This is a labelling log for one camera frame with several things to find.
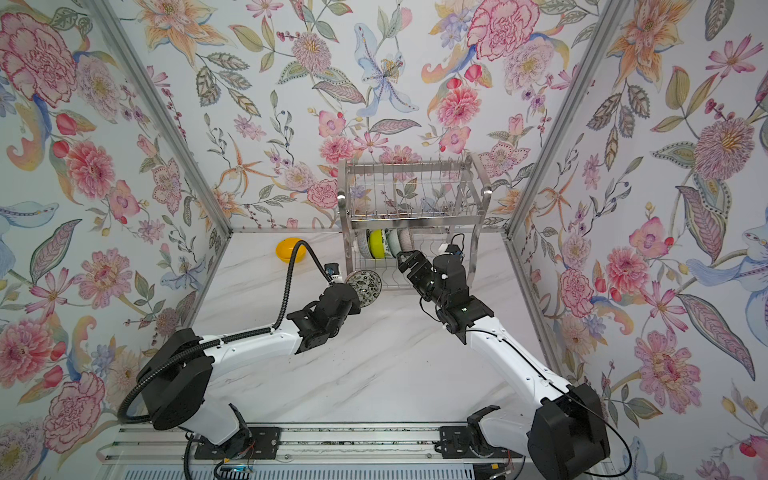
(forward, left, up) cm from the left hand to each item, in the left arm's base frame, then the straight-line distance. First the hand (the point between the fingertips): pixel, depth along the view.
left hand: (359, 291), depth 86 cm
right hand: (+2, -12, +11) cm, 16 cm away
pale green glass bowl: (+22, -11, -3) cm, 25 cm away
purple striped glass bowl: (+23, -15, -4) cm, 28 cm away
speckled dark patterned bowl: (+3, -2, 0) cm, 3 cm away
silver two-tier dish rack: (+45, -10, -7) cm, 46 cm away
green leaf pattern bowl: (+20, -9, -3) cm, 22 cm away
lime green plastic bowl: (+21, -5, -3) cm, 22 cm away
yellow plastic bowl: (+26, +28, -9) cm, 40 cm away
